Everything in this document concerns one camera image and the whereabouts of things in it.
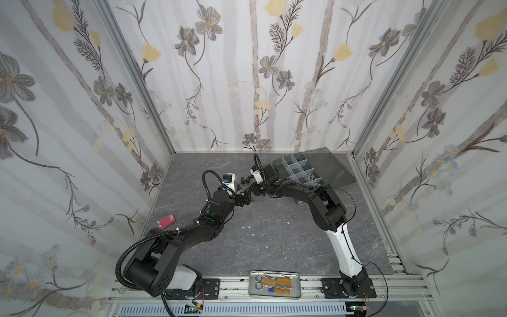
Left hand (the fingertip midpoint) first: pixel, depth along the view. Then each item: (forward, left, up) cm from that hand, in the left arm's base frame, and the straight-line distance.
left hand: (239, 180), depth 86 cm
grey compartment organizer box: (+22, -45, -18) cm, 53 cm away
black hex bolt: (+12, -1, -17) cm, 20 cm away
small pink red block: (-10, +35, -19) cm, 41 cm away
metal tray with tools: (-38, -14, -15) cm, 44 cm away
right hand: (+9, -5, -12) cm, 15 cm away
